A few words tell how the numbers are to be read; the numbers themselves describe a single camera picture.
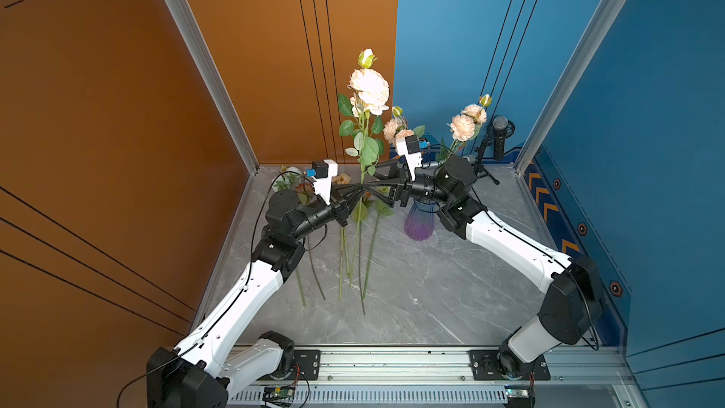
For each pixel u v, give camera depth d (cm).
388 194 58
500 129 102
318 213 58
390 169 65
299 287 87
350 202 64
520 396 69
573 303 42
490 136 104
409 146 56
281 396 72
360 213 100
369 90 50
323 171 56
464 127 75
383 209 105
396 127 78
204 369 39
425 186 60
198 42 83
